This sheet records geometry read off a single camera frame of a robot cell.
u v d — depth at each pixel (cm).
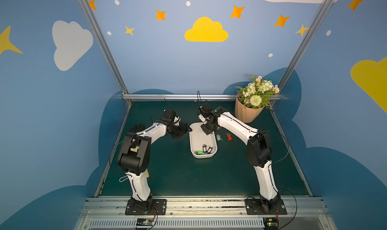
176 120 86
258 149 56
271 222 72
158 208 74
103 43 85
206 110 75
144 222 72
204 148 96
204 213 74
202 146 97
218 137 101
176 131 85
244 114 100
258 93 88
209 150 95
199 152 93
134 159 49
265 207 65
